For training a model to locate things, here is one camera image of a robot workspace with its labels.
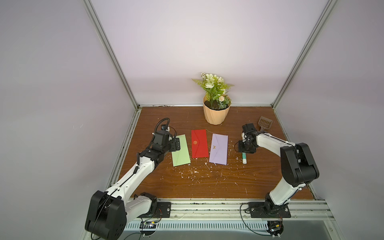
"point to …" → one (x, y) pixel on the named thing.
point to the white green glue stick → (244, 158)
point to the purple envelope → (218, 151)
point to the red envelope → (199, 147)
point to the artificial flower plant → (215, 89)
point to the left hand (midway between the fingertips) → (174, 139)
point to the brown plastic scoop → (264, 123)
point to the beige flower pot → (215, 117)
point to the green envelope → (181, 157)
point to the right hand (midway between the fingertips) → (243, 144)
